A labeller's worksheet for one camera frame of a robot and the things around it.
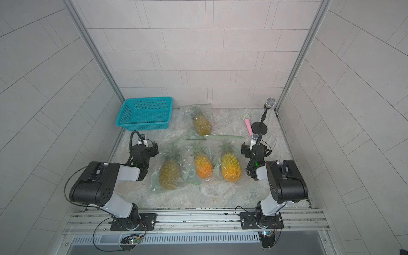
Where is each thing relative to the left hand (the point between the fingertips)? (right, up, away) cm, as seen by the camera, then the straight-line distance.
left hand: (149, 140), depth 94 cm
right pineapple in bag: (+47, -11, -15) cm, 51 cm away
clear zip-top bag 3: (+40, -15, -14) cm, 45 cm away
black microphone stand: (+70, +7, +11) cm, 71 cm away
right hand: (+62, 0, +1) cm, 62 cm away
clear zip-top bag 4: (+20, +11, +14) cm, 27 cm away
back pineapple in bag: (+32, +11, +2) cm, 34 cm away
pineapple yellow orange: (+33, -11, -13) cm, 37 cm away
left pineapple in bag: (+17, -13, -17) cm, 27 cm away
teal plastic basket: (-7, +17, +8) cm, 20 cm away
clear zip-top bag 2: (+10, -19, -18) cm, 28 cm away
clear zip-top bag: (+25, -13, -10) cm, 30 cm away
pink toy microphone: (+61, +14, +14) cm, 65 cm away
